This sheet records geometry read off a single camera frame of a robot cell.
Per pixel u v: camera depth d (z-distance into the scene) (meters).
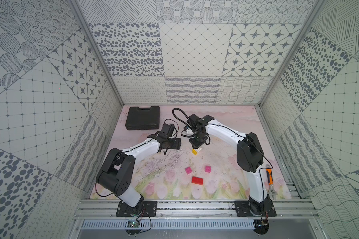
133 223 0.72
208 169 0.86
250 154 0.53
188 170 0.86
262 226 0.73
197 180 0.83
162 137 0.71
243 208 0.72
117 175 0.45
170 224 0.70
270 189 0.80
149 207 0.75
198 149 0.88
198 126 0.68
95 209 0.76
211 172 0.86
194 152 0.91
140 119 1.11
